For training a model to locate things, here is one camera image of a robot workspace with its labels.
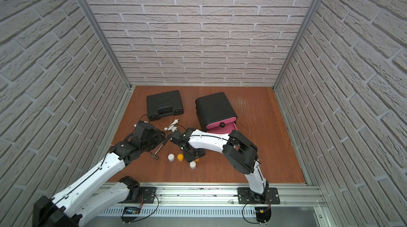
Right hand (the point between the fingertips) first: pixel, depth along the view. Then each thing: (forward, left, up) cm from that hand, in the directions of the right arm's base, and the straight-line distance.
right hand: (197, 156), depth 85 cm
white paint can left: (0, +14, +2) cm, 14 cm away
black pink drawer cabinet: (+16, -11, +16) cm, 25 cm away
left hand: (+10, +18, +12) cm, 24 cm away
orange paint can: (-3, 0, +2) cm, 4 cm away
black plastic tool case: (+34, +21, +4) cm, 41 cm away
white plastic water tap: (+20, +15, 0) cm, 25 cm away
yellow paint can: (0, +9, +1) cm, 9 cm away
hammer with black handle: (+2, +23, 0) cm, 23 cm away
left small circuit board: (-24, +32, -3) cm, 40 cm away
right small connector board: (-28, -29, -2) cm, 40 cm away
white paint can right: (-5, +2, +2) cm, 6 cm away
